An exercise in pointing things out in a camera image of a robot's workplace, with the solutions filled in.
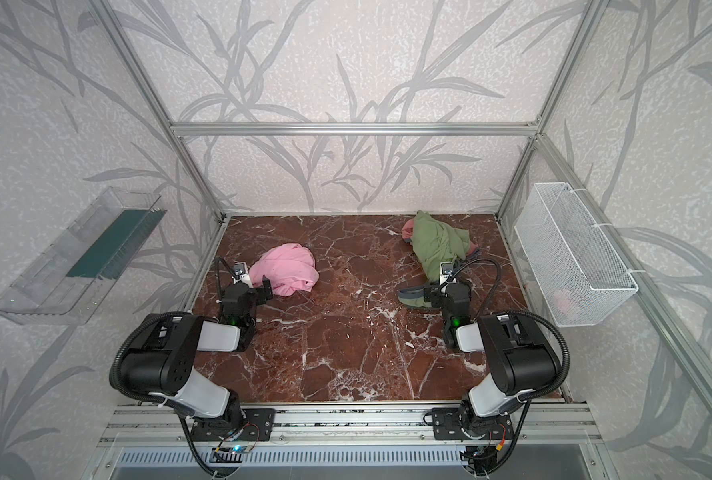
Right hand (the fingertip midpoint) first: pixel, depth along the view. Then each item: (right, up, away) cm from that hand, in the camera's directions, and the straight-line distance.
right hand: (446, 269), depth 95 cm
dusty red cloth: (-11, +12, +16) cm, 23 cm away
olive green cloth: (-3, +8, +4) cm, 10 cm away
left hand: (-62, 0, -1) cm, 62 cm away
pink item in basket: (+24, -5, -21) cm, 32 cm away
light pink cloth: (-52, 0, +4) cm, 52 cm away
